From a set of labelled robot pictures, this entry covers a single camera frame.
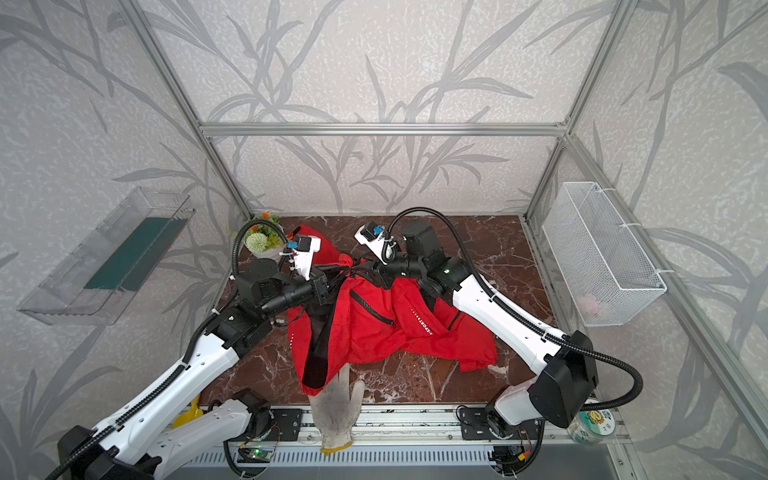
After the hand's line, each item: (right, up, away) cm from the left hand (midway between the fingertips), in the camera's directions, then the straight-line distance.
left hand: (351, 264), depth 68 cm
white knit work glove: (-6, -38, +8) cm, 39 cm away
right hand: (+2, +3, +3) cm, 5 cm away
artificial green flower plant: (-33, +7, +27) cm, 43 cm away
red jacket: (+1, -16, +11) cm, 19 cm away
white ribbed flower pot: (-31, +1, +28) cm, 42 cm away
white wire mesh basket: (+54, 0, -6) cm, 54 cm away
